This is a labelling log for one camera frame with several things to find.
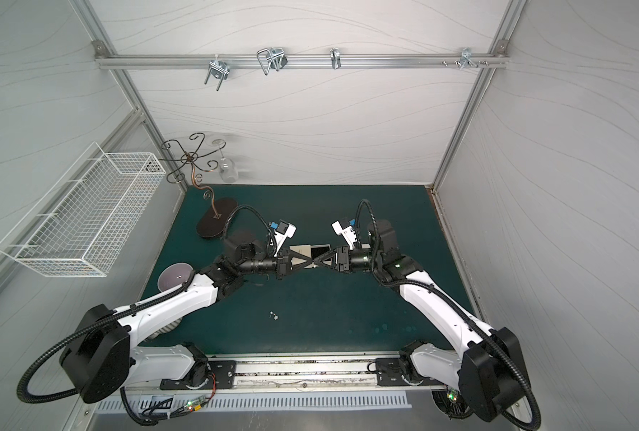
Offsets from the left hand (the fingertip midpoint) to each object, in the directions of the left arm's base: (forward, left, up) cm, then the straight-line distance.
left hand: (311, 264), depth 71 cm
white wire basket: (+6, +60, +9) cm, 61 cm away
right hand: (+1, -2, 0) cm, 2 cm away
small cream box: (+16, +2, -19) cm, 25 cm away
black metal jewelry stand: (+33, +37, -16) cm, 52 cm away
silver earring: (-6, +12, -23) cm, 26 cm away
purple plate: (+5, +48, -19) cm, 52 cm away
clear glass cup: (+39, +33, 0) cm, 51 cm away
